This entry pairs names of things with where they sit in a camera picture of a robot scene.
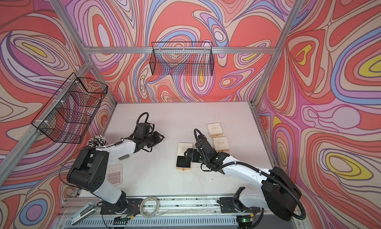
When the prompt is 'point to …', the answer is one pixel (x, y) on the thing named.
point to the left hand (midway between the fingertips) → (165, 138)
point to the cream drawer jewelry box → (215, 129)
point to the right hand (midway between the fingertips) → (191, 158)
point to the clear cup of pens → (97, 141)
